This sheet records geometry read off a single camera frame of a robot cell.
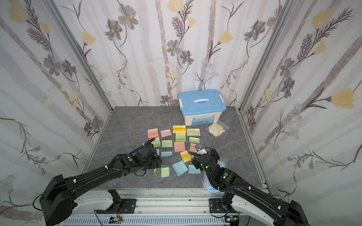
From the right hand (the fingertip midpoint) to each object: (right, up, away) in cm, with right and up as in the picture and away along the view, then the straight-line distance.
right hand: (205, 151), depth 79 cm
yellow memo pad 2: (-11, -6, +14) cm, 19 cm away
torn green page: (-25, +1, +20) cm, 32 cm away
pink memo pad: (-36, +8, +26) cm, 45 cm away
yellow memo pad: (-16, +11, +29) cm, 35 cm away
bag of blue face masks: (+1, -20, +1) cm, 20 cm away
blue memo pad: (-15, -13, +9) cm, 21 cm away
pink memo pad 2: (-16, -1, +20) cm, 25 cm away
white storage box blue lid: (+1, +27, +21) cm, 34 cm away
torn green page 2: (-24, -15, +8) cm, 30 cm away
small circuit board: (-47, -34, -8) cm, 59 cm away
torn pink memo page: (-7, -1, +17) cm, 18 cm away
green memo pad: (-15, +5, +23) cm, 28 cm away
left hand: (-27, -7, +3) cm, 28 cm away
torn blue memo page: (-7, -14, +8) cm, 17 cm away
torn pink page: (-26, +8, +26) cm, 38 cm away
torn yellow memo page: (-5, +9, +27) cm, 29 cm away
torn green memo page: (-5, +3, +23) cm, 23 cm away
